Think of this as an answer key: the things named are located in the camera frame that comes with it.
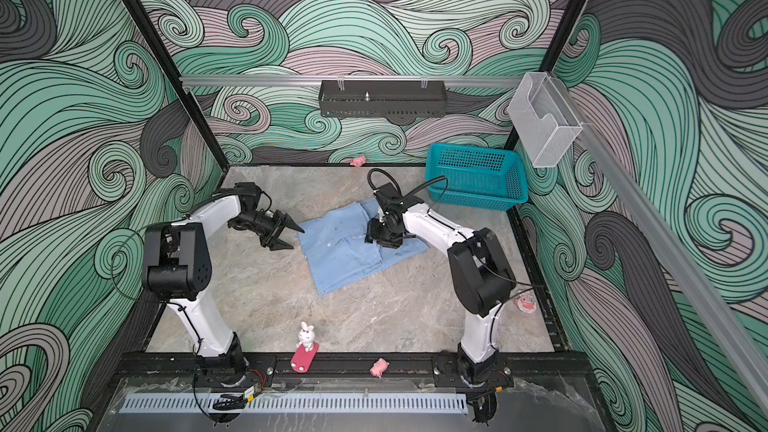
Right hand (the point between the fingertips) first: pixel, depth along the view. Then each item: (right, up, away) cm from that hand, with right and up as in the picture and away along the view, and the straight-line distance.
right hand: (372, 241), depth 90 cm
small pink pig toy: (+2, -29, -18) cm, 34 cm away
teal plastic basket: (+46, +21, +28) cm, 58 cm away
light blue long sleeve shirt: (-11, -3, +2) cm, 12 cm away
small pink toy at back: (-6, +27, +28) cm, 40 cm away
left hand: (-22, +2, -1) cm, 22 cm away
